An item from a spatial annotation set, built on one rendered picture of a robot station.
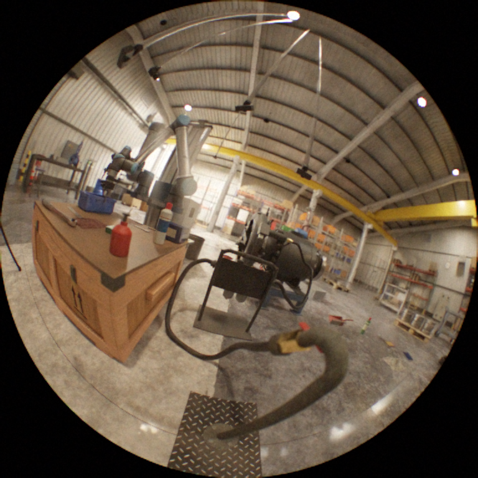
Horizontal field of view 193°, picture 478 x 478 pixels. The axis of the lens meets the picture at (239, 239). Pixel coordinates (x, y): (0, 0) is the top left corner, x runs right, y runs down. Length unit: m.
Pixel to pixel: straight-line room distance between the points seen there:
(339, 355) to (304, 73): 8.17
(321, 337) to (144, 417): 0.64
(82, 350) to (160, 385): 0.38
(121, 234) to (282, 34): 8.04
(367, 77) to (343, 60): 1.19
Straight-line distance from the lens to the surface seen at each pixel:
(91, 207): 1.17
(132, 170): 1.16
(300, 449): 0.85
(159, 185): 1.69
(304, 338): 0.26
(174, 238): 0.93
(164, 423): 0.69
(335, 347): 0.22
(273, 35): 8.06
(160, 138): 1.39
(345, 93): 8.41
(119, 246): 0.52
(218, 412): 0.73
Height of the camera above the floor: 0.68
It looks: 3 degrees down
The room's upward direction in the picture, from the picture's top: 20 degrees clockwise
